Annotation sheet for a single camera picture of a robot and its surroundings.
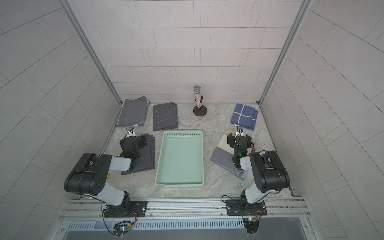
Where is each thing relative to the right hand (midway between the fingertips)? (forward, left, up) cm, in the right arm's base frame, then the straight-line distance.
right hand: (238, 132), depth 95 cm
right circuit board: (-47, +4, -5) cm, 48 cm away
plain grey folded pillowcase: (+23, +73, 0) cm, 76 cm away
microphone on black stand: (+23, +24, -2) cm, 33 cm away
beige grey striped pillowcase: (-13, +12, -4) cm, 18 cm away
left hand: (+2, +65, +2) cm, 65 cm away
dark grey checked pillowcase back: (+20, +50, -3) cm, 54 cm away
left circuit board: (-46, +62, -2) cm, 77 cm away
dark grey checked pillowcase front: (-13, +58, -4) cm, 60 cm away
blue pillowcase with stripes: (+16, -9, -4) cm, 19 cm away
